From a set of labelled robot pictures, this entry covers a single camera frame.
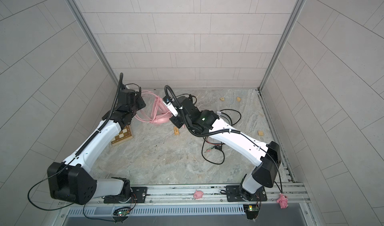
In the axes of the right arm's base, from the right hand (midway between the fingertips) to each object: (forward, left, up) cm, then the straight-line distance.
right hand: (173, 112), depth 71 cm
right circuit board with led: (-38, -34, -29) cm, 58 cm away
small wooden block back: (+29, -31, -26) cm, 50 cm away
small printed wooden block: (+4, +2, -25) cm, 26 cm away
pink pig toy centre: (-31, -10, -25) cm, 41 cm away
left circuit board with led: (-35, +24, -23) cm, 48 cm away
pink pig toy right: (-35, -49, -26) cm, 65 cm away
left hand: (+14, +17, -1) cm, 22 cm away
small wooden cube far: (+28, -43, -25) cm, 57 cm away
